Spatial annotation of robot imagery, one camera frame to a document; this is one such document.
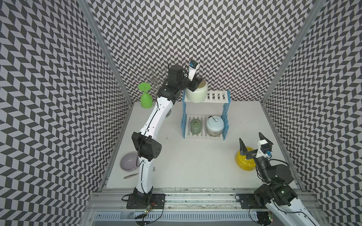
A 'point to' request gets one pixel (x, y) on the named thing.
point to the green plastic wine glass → (146, 99)
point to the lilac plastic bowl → (128, 162)
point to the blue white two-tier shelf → (213, 97)
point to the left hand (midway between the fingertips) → (198, 77)
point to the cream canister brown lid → (200, 94)
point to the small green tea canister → (195, 125)
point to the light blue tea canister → (214, 125)
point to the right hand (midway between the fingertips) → (248, 137)
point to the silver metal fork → (130, 175)
